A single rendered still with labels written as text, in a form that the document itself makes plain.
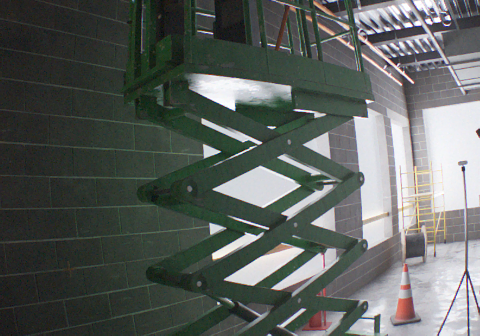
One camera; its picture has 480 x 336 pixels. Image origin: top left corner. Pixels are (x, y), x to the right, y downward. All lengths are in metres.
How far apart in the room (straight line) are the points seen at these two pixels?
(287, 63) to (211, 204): 0.88
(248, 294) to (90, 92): 1.74
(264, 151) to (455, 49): 5.27
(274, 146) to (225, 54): 0.59
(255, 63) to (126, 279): 1.78
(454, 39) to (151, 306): 5.93
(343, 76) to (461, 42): 4.58
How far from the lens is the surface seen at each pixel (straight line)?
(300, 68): 2.66
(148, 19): 2.44
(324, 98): 2.87
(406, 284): 5.12
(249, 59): 2.41
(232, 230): 2.84
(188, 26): 2.23
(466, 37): 7.34
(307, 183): 3.25
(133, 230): 3.34
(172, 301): 3.64
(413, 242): 8.73
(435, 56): 10.23
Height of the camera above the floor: 1.61
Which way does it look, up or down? 6 degrees up
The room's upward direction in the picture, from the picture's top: 5 degrees counter-clockwise
